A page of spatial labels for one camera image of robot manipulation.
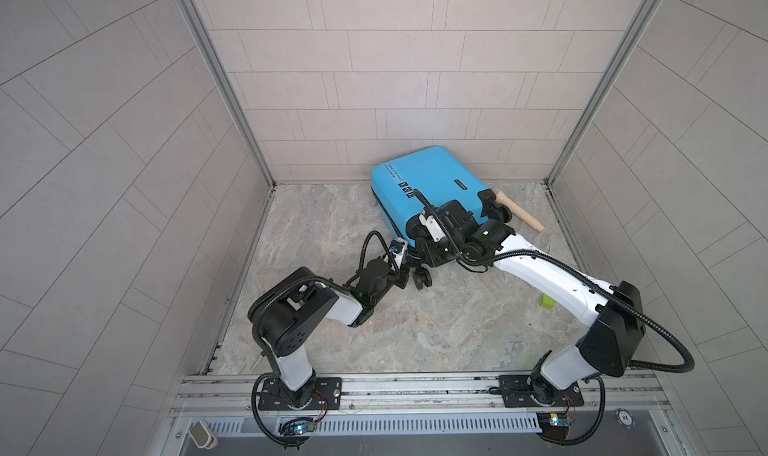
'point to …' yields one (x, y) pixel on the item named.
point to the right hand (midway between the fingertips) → (422, 254)
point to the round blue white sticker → (625, 418)
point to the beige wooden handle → (517, 210)
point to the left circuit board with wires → (297, 426)
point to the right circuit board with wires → (556, 425)
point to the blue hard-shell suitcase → (409, 185)
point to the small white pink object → (201, 436)
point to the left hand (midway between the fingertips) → (414, 251)
